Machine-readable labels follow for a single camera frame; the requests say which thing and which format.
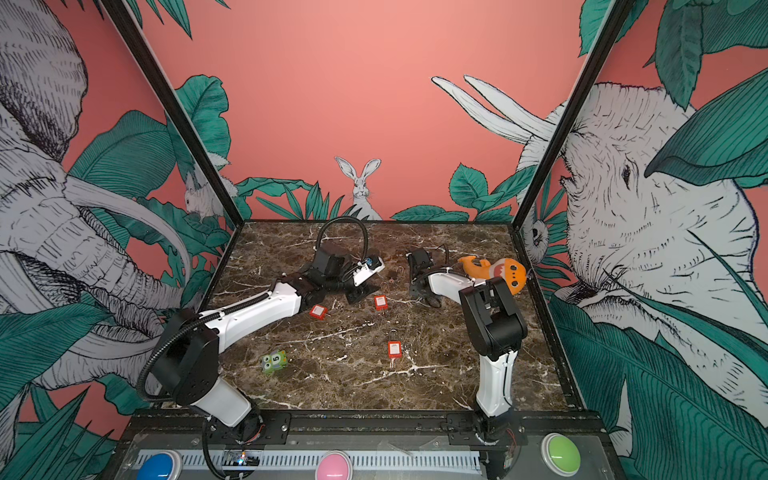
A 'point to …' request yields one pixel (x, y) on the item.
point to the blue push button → (165, 465)
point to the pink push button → (334, 465)
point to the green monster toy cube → (275, 361)
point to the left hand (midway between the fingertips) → (375, 275)
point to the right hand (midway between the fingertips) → (418, 283)
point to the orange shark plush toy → (513, 271)
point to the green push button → (560, 454)
